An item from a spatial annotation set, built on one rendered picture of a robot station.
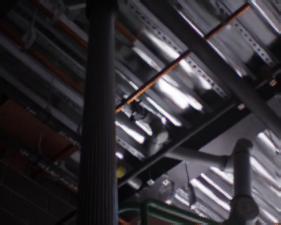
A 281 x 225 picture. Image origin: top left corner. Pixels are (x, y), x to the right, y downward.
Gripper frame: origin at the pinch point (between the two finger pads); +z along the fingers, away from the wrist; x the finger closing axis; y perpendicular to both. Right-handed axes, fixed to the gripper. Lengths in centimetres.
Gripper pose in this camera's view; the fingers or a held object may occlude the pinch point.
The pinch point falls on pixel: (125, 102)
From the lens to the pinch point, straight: 308.9
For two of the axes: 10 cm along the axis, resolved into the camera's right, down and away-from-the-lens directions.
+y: 7.2, -5.7, -3.8
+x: 2.2, 7.2, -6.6
